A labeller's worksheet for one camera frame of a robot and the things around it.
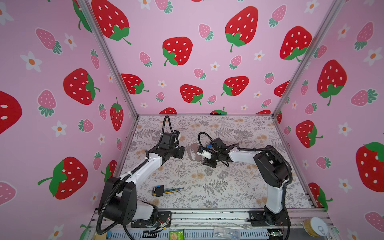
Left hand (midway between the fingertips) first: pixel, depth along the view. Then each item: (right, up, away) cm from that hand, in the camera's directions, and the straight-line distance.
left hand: (179, 148), depth 89 cm
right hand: (+15, -9, +6) cm, 19 cm away
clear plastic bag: (+24, -38, -19) cm, 49 cm away
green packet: (+1, -38, -20) cm, 43 cm away
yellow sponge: (-33, -38, -22) cm, 55 cm away
